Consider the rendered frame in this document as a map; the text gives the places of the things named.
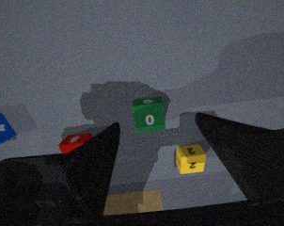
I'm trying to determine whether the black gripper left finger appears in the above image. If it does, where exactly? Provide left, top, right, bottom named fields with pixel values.
left=0, top=122, right=120, bottom=217

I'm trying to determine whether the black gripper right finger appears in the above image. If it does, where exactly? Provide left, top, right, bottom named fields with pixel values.
left=196, top=112, right=284, bottom=200

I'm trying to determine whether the green block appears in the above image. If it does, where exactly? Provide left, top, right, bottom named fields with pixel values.
left=133, top=97, right=166, bottom=133

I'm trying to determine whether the blue block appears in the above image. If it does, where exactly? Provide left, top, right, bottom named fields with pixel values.
left=0, top=113, right=16, bottom=144

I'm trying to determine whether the red block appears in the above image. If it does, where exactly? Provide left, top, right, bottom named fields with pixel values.
left=58, top=133, right=92, bottom=153

